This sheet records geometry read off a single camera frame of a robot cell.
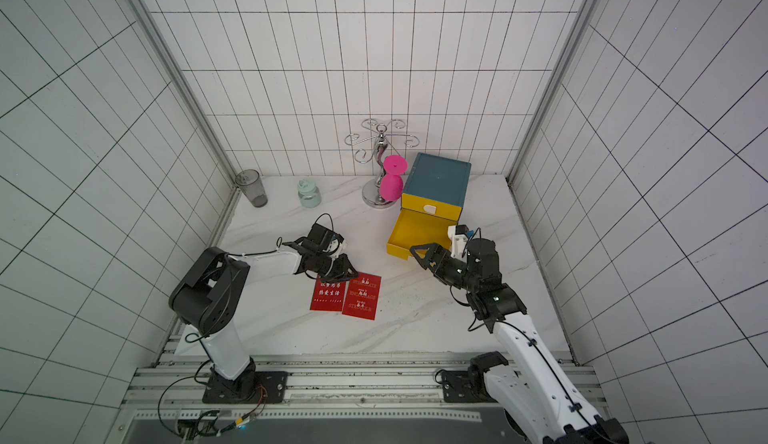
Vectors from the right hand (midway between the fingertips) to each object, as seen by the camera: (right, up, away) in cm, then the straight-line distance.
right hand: (417, 249), depth 75 cm
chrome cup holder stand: (-14, +15, +41) cm, 45 cm away
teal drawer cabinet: (+8, +20, +15) cm, 26 cm away
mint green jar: (-37, +16, +32) cm, 51 cm away
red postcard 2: (-26, -16, +12) cm, 33 cm away
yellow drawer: (+1, +4, +22) cm, 22 cm away
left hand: (-19, -12, +15) cm, 27 cm away
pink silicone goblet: (-6, +18, +21) cm, 28 cm away
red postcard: (-15, -16, +13) cm, 26 cm away
